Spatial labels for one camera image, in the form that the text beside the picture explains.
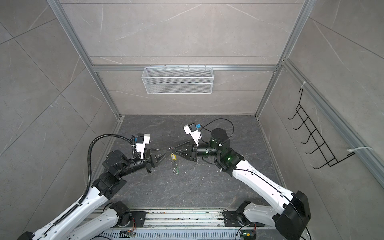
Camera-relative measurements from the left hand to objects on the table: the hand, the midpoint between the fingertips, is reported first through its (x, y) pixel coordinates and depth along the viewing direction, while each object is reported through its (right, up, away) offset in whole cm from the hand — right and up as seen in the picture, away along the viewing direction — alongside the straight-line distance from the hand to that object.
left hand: (169, 151), depth 59 cm
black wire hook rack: (+65, -3, +1) cm, 65 cm away
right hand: (+2, 0, +1) cm, 2 cm away
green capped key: (-1, -18, +35) cm, 39 cm away
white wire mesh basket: (-2, +42, +41) cm, 58 cm away
